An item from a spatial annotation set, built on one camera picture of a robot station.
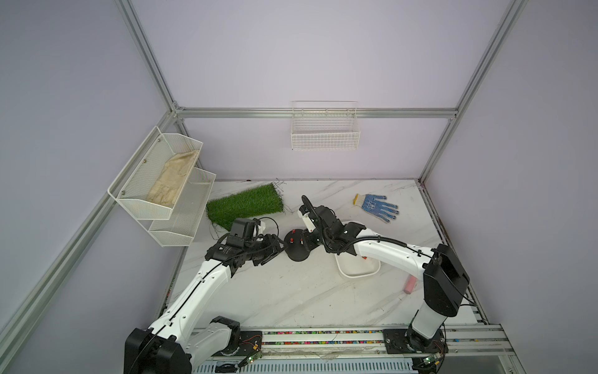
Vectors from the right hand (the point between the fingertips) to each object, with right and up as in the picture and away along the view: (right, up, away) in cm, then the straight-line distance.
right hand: (305, 237), depth 85 cm
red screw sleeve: (-4, +2, +3) cm, 6 cm away
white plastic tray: (+19, -12, +6) cm, 23 cm away
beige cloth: (-47, +24, -3) cm, 53 cm away
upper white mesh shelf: (-52, +19, -10) cm, 56 cm away
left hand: (-8, -4, -7) cm, 11 cm away
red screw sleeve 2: (-5, -1, +1) cm, 5 cm away
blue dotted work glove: (+33, +12, +26) cm, 43 cm away
